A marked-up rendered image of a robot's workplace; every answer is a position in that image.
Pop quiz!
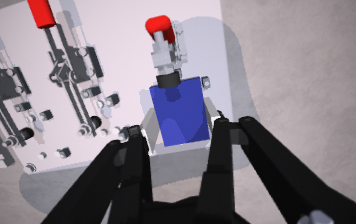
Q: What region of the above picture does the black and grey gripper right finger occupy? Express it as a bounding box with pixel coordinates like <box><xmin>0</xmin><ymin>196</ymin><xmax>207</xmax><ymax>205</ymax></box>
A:
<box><xmin>191</xmin><ymin>97</ymin><xmax>356</xmax><ymax>224</ymax></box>

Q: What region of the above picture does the blue rectangular plate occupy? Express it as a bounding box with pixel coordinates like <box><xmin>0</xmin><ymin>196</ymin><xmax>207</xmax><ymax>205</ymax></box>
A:
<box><xmin>149</xmin><ymin>76</ymin><xmax>210</xmax><ymax>147</ymax></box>

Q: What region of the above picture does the white fixture plate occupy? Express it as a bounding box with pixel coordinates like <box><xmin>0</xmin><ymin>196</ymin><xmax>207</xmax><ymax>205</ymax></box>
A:
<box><xmin>0</xmin><ymin>0</ymin><xmax>233</xmax><ymax>175</ymax></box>

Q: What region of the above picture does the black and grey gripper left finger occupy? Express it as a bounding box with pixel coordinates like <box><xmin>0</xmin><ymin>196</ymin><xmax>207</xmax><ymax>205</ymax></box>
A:
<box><xmin>40</xmin><ymin>107</ymin><xmax>160</xmax><ymax>224</ymax></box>

